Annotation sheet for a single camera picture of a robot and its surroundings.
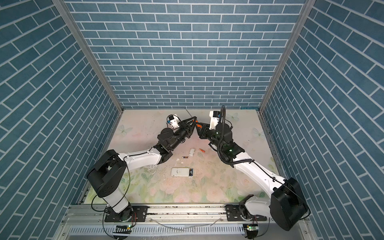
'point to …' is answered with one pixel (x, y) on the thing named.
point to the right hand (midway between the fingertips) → (194, 122)
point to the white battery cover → (192, 151)
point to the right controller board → (252, 230)
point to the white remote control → (182, 172)
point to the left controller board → (123, 229)
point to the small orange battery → (201, 150)
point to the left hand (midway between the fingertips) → (198, 119)
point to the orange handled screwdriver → (198, 125)
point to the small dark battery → (184, 157)
